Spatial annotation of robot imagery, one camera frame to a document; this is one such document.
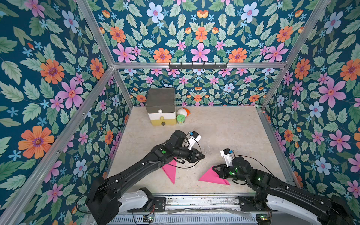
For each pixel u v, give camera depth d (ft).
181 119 3.49
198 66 3.07
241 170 1.92
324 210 1.41
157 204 2.42
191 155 2.09
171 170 2.80
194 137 2.19
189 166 1.88
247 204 2.40
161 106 3.20
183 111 3.65
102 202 1.27
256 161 2.31
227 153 2.31
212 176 2.45
